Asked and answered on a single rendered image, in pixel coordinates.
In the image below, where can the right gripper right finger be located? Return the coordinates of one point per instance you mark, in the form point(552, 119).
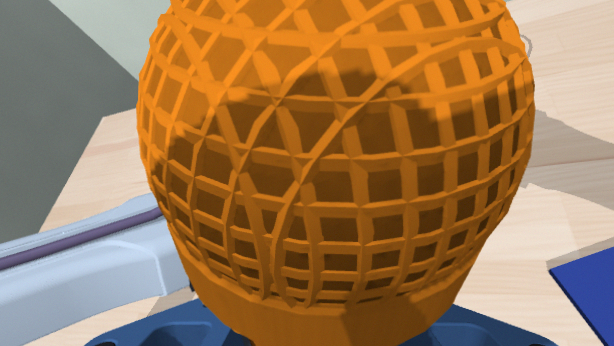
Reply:
point(463, 327)

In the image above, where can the orange microphone head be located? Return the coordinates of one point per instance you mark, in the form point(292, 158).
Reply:
point(330, 170)

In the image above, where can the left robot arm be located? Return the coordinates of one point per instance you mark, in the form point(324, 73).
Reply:
point(56, 278)

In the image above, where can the dark blue notebook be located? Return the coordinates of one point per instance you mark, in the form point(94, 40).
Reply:
point(588, 283)

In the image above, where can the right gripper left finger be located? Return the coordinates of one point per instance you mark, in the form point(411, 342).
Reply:
point(188, 324)

